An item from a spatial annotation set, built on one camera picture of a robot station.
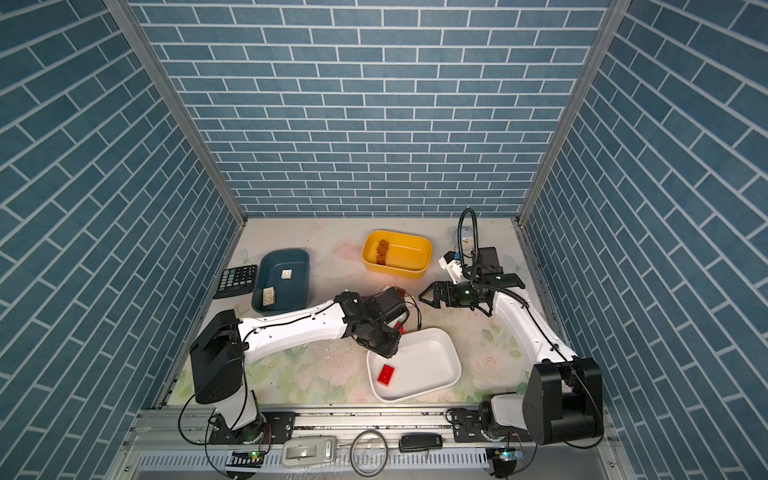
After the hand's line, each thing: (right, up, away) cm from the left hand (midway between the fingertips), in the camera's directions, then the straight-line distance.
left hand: (400, 354), depth 78 cm
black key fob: (+3, -18, -8) cm, 20 cm away
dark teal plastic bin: (-41, +16, +24) cm, 50 cm away
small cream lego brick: (-39, +19, +24) cm, 50 cm away
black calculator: (-55, +17, +22) cm, 62 cm away
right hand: (+10, +14, +4) cm, 18 cm away
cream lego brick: (-43, +12, +19) cm, 49 cm away
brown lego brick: (-7, +27, +32) cm, 43 cm away
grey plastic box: (-23, -19, -9) cm, 31 cm away
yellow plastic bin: (+3, +25, +33) cm, 42 cm away
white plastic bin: (+7, -4, +7) cm, 11 cm away
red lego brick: (-4, -7, +3) cm, 8 cm away
